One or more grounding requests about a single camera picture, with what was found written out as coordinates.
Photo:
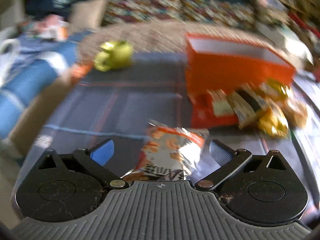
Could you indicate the beige black cookie pack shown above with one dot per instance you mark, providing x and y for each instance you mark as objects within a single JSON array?
[{"x": 247, "y": 105}]

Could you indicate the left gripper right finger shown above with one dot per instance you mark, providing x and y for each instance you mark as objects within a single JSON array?
[{"x": 230, "y": 161}]

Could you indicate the left floral cushion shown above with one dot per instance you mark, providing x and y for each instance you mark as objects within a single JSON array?
[{"x": 135, "y": 11}]

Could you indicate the green mug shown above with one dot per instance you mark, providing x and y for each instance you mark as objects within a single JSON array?
[{"x": 113, "y": 55}]

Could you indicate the pink quilted sofa cover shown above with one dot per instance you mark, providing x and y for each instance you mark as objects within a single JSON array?
[{"x": 163, "y": 37}]

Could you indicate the yellow bread snack pack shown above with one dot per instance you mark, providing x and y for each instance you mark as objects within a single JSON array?
[{"x": 296, "y": 112}]

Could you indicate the blue striped blanket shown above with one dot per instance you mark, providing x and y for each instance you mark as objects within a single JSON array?
[{"x": 38, "y": 64}]

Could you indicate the floral cushion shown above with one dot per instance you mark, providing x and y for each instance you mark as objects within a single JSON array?
[
  {"x": 135, "y": 11},
  {"x": 226, "y": 14}
]

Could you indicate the gold crinkled snack bag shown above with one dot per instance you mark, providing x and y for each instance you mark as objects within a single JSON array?
[{"x": 273, "y": 122}]

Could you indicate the right floral cushion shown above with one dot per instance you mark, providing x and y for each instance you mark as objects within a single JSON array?
[{"x": 226, "y": 14}]

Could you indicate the orange cardboard box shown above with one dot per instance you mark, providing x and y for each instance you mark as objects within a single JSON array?
[{"x": 221, "y": 63}]

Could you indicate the silver orange chips bag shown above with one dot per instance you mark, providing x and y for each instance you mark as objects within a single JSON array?
[{"x": 168, "y": 154}]

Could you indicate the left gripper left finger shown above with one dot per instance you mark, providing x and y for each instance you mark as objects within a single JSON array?
[{"x": 93, "y": 161}]

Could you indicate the red white snack bag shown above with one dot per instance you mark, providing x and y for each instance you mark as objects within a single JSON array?
[{"x": 211, "y": 109}]

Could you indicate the beige pillow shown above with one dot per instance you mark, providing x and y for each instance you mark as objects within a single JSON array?
[{"x": 86, "y": 15}]

